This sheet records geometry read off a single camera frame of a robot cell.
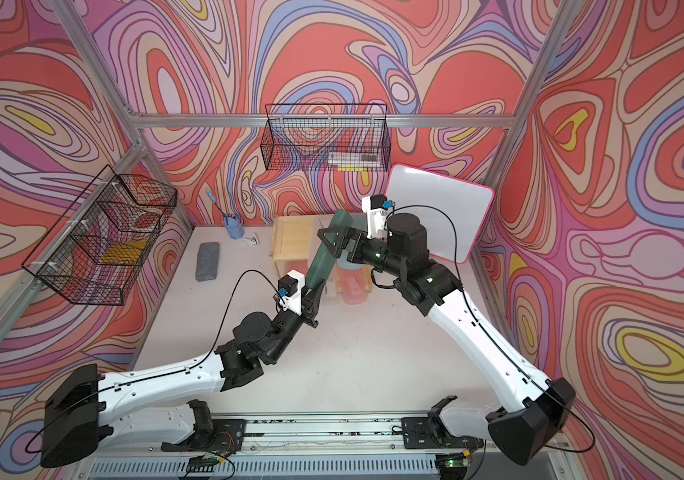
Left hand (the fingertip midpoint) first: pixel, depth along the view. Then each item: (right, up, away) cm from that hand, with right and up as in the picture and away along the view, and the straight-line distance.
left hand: (322, 280), depth 67 cm
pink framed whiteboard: (+44, +22, +26) cm, 55 cm away
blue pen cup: (-37, +16, +45) cm, 60 cm away
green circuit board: (-29, -44, +4) cm, 53 cm away
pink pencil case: (+7, -5, +32) cm, 33 cm away
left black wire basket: (-59, +6, +8) cm, 60 cm away
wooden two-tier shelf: (-10, +9, +18) cm, 23 cm away
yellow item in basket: (-48, +6, +5) cm, 49 cm away
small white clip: (-31, +11, +48) cm, 58 cm away
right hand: (+2, +8, -1) cm, 8 cm away
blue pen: (-46, +26, +48) cm, 71 cm away
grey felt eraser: (-45, +3, +41) cm, 61 cm away
